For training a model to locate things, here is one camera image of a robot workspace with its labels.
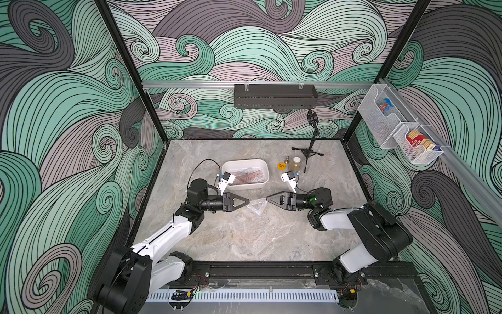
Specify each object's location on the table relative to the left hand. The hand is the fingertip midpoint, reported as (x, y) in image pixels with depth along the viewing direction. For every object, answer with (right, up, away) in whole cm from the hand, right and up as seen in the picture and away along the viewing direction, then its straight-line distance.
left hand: (248, 202), depth 70 cm
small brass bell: (+22, +14, +37) cm, 46 cm away
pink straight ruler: (+1, +5, +30) cm, 31 cm away
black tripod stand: (+31, +33, +19) cm, 49 cm away
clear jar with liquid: (+25, +12, +28) cm, 39 cm away
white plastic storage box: (-6, +11, +35) cm, 37 cm away
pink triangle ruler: (+1, +9, +34) cm, 35 cm away
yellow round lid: (+19, +11, +37) cm, 43 cm away
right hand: (+7, 0, +2) cm, 8 cm away
